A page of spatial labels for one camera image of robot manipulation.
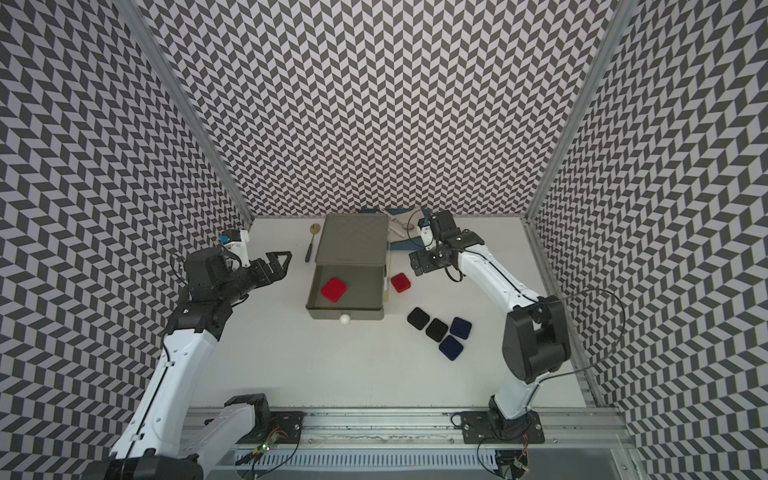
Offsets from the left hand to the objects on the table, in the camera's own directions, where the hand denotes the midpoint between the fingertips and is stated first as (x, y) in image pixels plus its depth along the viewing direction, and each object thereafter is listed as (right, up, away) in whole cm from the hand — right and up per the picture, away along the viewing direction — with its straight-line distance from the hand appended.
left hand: (278, 260), depth 75 cm
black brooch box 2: (+42, -22, +13) cm, 49 cm away
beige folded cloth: (+33, +12, +44) cm, 56 cm away
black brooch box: (+37, -19, +16) cm, 44 cm away
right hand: (+39, -2, +13) cm, 41 cm away
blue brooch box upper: (+49, -21, +14) cm, 55 cm away
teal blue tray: (+35, +4, +34) cm, 49 cm away
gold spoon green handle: (-2, +10, +37) cm, 39 cm away
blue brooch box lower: (+46, -26, +12) cm, 54 cm away
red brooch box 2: (+13, -8, +5) cm, 16 cm away
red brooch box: (+31, -9, +23) cm, 40 cm away
